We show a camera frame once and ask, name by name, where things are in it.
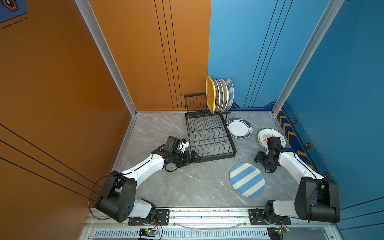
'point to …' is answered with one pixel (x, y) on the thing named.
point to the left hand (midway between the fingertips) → (195, 160)
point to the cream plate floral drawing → (225, 94)
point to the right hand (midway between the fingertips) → (258, 162)
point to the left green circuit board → (147, 232)
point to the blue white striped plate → (231, 93)
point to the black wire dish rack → (209, 136)
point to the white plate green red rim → (239, 128)
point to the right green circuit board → (281, 230)
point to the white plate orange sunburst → (262, 136)
